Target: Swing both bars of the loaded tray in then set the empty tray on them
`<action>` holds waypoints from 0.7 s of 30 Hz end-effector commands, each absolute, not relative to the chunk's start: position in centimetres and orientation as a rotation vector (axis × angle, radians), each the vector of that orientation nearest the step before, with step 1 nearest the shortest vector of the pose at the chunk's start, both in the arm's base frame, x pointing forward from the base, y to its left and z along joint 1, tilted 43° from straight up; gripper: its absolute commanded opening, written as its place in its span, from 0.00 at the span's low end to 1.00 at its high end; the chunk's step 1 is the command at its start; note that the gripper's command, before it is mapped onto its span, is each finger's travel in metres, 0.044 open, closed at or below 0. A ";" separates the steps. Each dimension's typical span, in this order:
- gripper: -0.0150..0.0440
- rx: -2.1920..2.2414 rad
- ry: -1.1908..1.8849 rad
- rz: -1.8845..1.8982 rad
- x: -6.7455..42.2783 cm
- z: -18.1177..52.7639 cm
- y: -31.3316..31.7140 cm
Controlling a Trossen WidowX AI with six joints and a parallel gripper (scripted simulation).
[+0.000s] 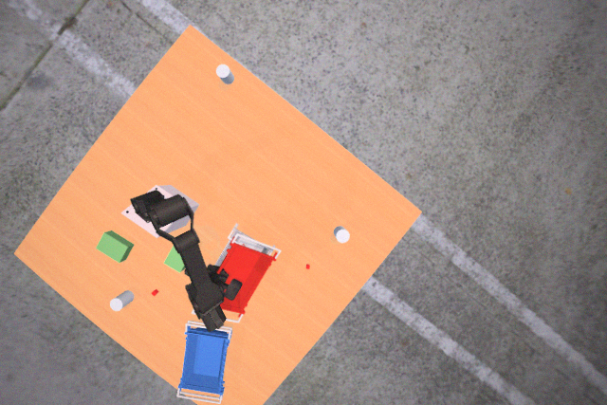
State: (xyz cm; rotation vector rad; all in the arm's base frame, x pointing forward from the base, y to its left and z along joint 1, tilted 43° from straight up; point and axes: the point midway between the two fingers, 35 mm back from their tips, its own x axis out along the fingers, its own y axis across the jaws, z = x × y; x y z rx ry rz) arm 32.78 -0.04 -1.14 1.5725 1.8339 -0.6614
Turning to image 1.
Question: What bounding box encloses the blue plastic tray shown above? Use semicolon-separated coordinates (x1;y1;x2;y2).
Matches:
179;321;232;400

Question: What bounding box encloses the grey cylinder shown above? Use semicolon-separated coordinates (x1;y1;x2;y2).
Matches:
334;226;350;244
110;290;135;312
216;64;234;84

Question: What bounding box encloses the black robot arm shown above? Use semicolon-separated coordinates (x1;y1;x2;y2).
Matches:
130;190;226;333

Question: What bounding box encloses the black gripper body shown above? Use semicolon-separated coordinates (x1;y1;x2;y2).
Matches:
184;267;243;300

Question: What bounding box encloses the green rectangular block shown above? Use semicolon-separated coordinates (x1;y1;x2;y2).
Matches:
96;230;134;263
164;246;185;273

